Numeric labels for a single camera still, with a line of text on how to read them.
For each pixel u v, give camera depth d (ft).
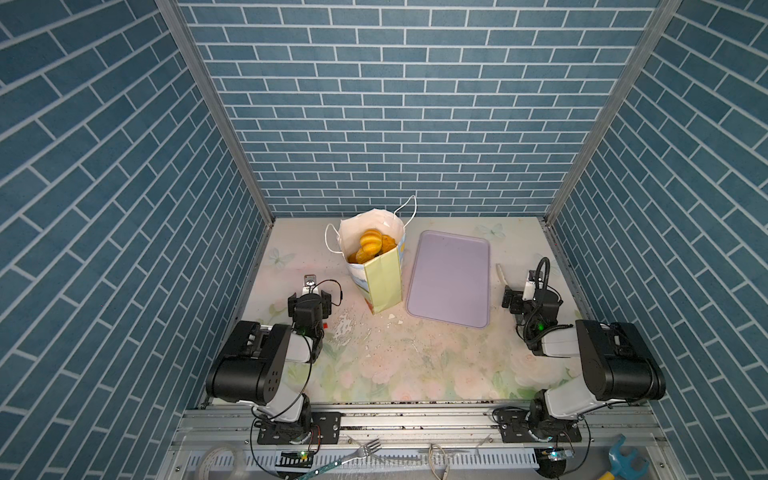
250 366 1.46
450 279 3.45
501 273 3.34
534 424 2.24
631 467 2.23
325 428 2.42
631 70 2.64
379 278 2.66
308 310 2.30
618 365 1.50
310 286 2.59
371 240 2.91
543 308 2.33
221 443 2.37
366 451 2.28
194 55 2.53
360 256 2.99
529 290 2.75
